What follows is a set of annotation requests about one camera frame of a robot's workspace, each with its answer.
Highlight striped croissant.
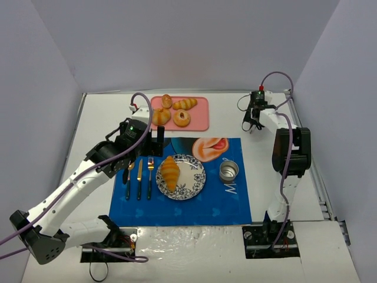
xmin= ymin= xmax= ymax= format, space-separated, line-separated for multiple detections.
xmin=172 ymin=98 xmax=197 ymax=110
xmin=160 ymin=156 xmax=180 ymax=193

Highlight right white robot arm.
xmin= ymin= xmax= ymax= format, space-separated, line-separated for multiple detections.
xmin=243 ymin=86 xmax=312 ymax=223

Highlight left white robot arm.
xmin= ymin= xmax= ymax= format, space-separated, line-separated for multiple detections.
xmin=9 ymin=119 xmax=164 ymax=265

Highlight round striped bun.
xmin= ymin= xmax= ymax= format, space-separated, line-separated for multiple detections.
xmin=152 ymin=108 xmax=171 ymax=126

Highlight sugared donut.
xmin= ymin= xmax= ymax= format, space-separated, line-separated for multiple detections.
xmin=173 ymin=109 xmax=191 ymax=127

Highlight small round bun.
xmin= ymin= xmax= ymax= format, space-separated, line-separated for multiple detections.
xmin=161 ymin=94 xmax=173 ymax=108

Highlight pink tray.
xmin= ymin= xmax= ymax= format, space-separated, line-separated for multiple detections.
xmin=164 ymin=95 xmax=209 ymax=131

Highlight blue floral plate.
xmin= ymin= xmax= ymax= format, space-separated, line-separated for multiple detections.
xmin=156 ymin=154 xmax=206 ymax=201

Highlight metal cup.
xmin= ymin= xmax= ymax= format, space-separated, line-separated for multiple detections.
xmin=219 ymin=160 xmax=239 ymax=183

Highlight blue cartoon placemat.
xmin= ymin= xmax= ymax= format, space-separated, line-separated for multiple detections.
xmin=110 ymin=137 xmax=252 ymax=226

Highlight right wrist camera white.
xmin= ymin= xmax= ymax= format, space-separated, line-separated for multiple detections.
xmin=264 ymin=91 xmax=273 ymax=104

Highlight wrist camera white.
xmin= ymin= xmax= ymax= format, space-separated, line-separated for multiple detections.
xmin=264 ymin=91 xmax=273 ymax=104
xmin=129 ymin=104 xmax=150 ymax=124

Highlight gold fork green handle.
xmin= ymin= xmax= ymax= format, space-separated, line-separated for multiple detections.
xmin=147 ymin=157 xmax=154 ymax=200

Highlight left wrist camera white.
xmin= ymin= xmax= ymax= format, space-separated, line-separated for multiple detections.
xmin=129 ymin=104 xmax=150 ymax=124

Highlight gold spoon green handle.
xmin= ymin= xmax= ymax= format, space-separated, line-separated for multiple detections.
xmin=125 ymin=163 xmax=134 ymax=200

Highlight gold knife green handle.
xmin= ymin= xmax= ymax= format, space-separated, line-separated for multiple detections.
xmin=137 ymin=159 xmax=143 ymax=200

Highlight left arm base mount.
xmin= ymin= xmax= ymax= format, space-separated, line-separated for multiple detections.
xmin=80 ymin=228 xmax=138 ymax=263

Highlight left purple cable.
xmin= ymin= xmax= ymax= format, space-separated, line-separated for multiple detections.
xmin=0 ymin=93 xmax=154 ymax=264

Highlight aluminium rail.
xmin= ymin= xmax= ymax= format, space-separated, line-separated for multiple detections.
xmin=283 ymin=89 xmax=351 ymax=248

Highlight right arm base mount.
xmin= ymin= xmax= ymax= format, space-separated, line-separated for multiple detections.
xmin=242 ymin=221 xmax=300 ymax=259

